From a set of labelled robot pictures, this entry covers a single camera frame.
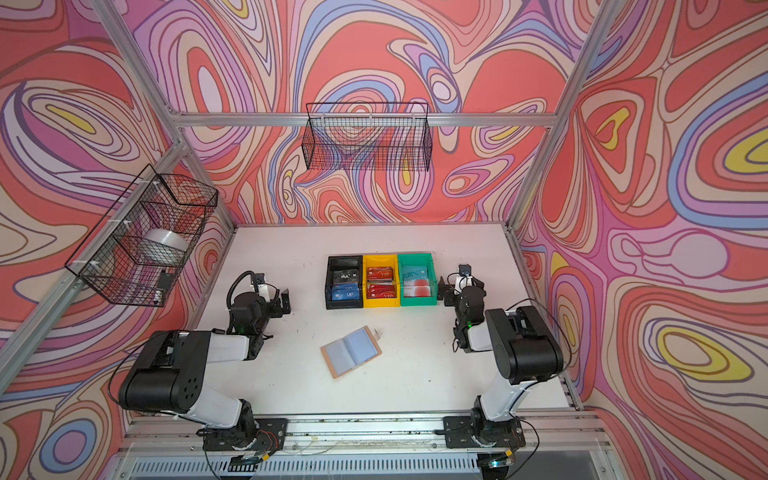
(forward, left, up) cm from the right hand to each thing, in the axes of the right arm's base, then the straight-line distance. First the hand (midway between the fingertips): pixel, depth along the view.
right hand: (458, 282), depth 96 cm
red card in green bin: (-1, +13, -4) cm, 14 cm away
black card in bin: (+6, +37, -3) cm, 38 cm away
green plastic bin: (+3, +12, -4) cm, 13 cm away
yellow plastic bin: (+12, +25, -2) cm, 28 cm away
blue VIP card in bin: (0, +37, -4) cm, 37 cm away
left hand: (-1, +59, +1) cm, 59 cm away
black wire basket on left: (-7, +82, +29) cm, 87 cm away
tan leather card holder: (-18, +32, -6) cm, 38 cm away
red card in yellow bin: (0, +25, -4) cm, 26 cm away
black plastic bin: (+11, +41, -2) cm, 42 cm away
